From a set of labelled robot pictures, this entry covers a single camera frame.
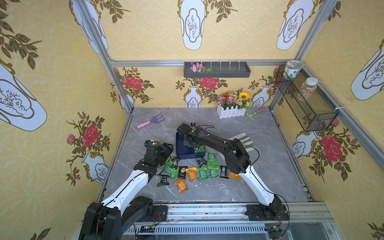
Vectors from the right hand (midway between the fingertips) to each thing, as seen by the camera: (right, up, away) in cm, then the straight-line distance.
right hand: (192, 138), depth 103 cm
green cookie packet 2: (-11, -18, -15) cm, 26 cm away
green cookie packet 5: (-14, -14, -13) cm, 24 cm away
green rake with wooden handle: (+46, +16, +14) cm, 50 cm away
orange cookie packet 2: (-6, -24, -21) cm, 32 cm away
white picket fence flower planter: (+28, +24, +2) cm, 37 cm away
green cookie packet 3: (+11, -17, -16) cm, 26 cm away
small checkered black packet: (-11, -13, -13) cm, 21 cm away
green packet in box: (+6, -7, -8) cm, 12 cm away
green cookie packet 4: (+12, -13, -13) cm, 22 cm away
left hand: (-15, -3, -16) cm, 23 cm away
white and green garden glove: (+36, -1, -2) cm, 36 cm away
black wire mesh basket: (+66, +19, -21) cm, 71 cm away
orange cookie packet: (0, -18, -17) cm, 25 cm away
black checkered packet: (+5, -13, -13) cm, 19 cm away
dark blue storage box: (-5, -9, -3) cm, 11 cm away
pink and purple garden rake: (-30, +13, +13) cm, 35 cm away
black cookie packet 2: (+18, -17, -17) cm, 31 cm away
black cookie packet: (-6, -18, -17) cm, 25 cm away
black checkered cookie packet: (-16, -22, -19) cm, 33 cm away
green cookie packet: (+6, -19, -17) cm, 26 cm away
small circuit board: (-22, -41, -30) cm, 55 cm away
